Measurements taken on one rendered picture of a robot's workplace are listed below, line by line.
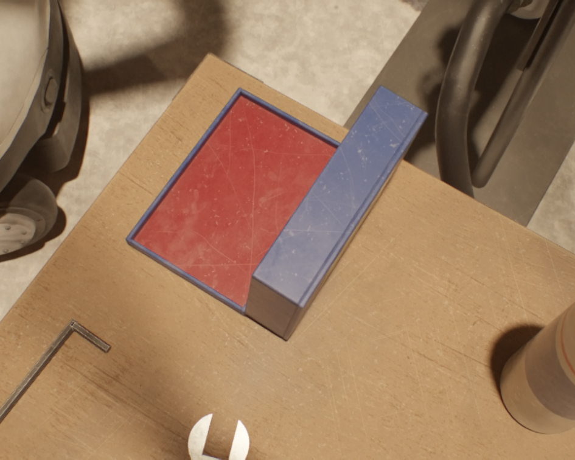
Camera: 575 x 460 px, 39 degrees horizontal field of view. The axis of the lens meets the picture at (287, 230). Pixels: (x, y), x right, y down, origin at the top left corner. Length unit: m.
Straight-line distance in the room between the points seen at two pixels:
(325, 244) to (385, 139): 0.08
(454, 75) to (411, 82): 0.48
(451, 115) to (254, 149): 0.21
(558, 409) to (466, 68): 0.35
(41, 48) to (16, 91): 0.08
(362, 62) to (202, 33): 0.25
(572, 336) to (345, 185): 0.17
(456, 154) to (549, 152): 0.46
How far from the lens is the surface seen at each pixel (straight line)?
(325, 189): 0.52
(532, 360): 0.54
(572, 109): 1.29
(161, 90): 1.26
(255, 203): 0.64
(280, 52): 1.28
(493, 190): 1.19
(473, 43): 0.78
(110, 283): 0.64
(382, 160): 0.53
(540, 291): 0.65
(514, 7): 0.82
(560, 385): 0.51
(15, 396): 0.63
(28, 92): 0.98
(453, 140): 0.79
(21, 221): 1.08
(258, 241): 0.63
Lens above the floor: 1.06
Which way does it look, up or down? 69 degrees down
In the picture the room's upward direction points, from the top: straight up
